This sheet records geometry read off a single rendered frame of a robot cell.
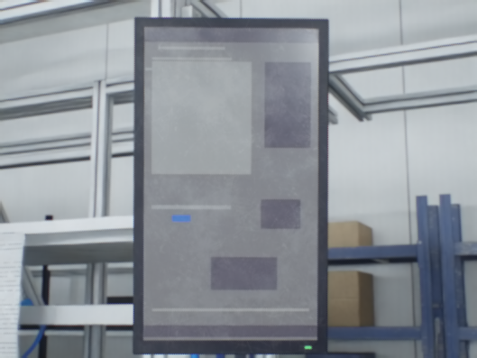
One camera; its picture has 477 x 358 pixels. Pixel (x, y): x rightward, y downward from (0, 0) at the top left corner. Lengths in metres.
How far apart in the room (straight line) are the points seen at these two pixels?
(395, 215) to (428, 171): 0.34
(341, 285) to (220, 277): 3.21
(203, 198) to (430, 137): 3.76
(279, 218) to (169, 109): 0.23
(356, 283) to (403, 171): 0.89
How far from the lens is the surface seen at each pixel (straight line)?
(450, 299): 4.15
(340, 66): 2.03
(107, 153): 2.22
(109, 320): 1.57
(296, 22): 1.14
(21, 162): 3.03
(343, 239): 4.34
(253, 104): 1.12
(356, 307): 4.28
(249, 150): 1.11
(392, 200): 4.77
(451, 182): 4.73
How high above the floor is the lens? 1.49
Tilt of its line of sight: 11 degrees up
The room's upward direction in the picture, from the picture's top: straight up
